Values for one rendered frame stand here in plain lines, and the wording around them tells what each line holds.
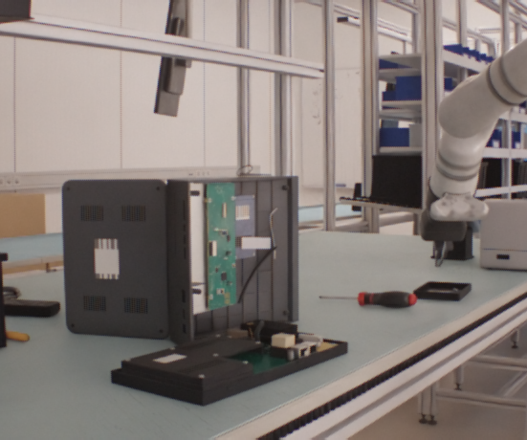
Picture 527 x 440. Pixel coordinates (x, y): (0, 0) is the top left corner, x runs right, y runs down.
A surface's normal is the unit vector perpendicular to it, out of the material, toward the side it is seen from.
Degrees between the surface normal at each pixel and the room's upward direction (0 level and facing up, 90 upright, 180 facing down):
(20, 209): 90
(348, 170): 90
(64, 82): 90
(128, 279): 90
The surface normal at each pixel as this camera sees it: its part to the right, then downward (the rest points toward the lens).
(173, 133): 0.84, 0.04
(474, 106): -0.61, 0.43
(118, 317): -0.24, 0.08
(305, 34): -0.54, 0.07
